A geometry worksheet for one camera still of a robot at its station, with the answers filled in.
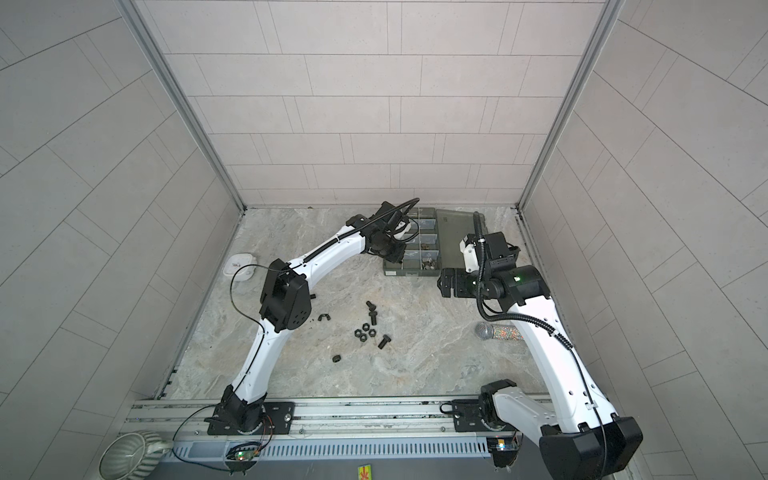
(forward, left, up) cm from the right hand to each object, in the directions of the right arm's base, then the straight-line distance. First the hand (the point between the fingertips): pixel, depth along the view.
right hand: (452, 281), depth 73 cm
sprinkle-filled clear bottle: (-7, -10, -16) cm, 20 cm away
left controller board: (-31, +50, -16) cm, 61 cm away
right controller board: (-33, -8, -21) cm, 40 cm away
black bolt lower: (-7, +18, -19) cm, 27 cm away
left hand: (+18, +9, -10) cm, 23 cm away
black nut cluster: (-4, +25, -19) cm, 32 cm away
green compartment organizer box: (+28, 0, -18) cm, 33 cm away
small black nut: (-10, +31, -18) cm, 38 cm away
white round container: (+21, +66, -14) cm, 71 cm away
